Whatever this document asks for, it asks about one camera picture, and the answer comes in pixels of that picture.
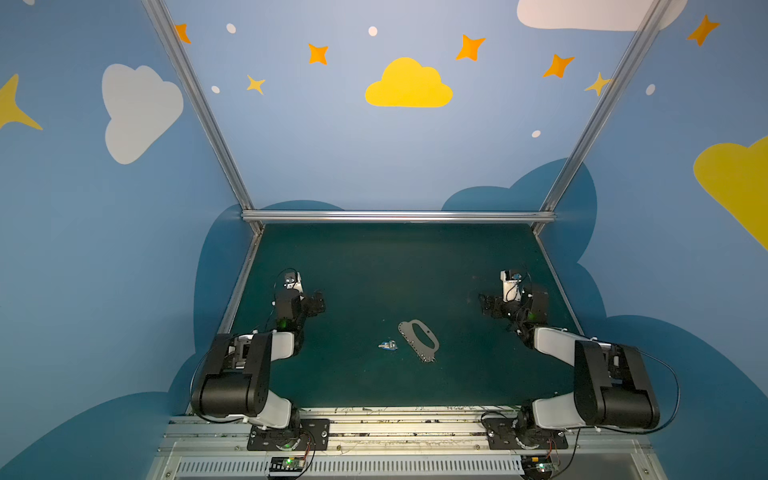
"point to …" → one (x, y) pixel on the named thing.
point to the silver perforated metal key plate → (424, 352)
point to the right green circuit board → (537, 466)
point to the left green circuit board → (287, 464)
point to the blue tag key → (390, 345)
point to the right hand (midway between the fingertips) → (496, 290)
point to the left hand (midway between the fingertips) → (309, 291)
